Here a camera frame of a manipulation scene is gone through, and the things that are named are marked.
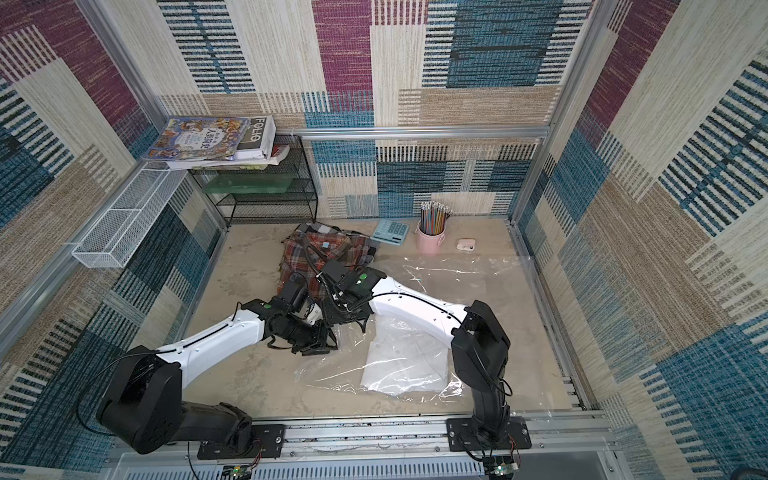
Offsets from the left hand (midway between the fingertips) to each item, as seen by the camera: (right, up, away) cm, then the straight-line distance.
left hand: (335, 345), depth 81 cm
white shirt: (+18, -4, +1) cm, 19 cm away
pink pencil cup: (+28, +27, +24) cm, 46 cm away
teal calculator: (+15, +32, +34) cm, 49 cm away
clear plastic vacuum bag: (+52, +15, +18) cm, 57 cm away
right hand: (-1, +7, -1) cm, 7 cm away
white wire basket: (-50, +27, -11) cm, 58 cm away
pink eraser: (+43, +27, +30) cm, 59 cm away
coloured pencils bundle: (+29, +36, +21) cm, 51 cm away
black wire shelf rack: (-18, +44, +14) cm, 49 cm away
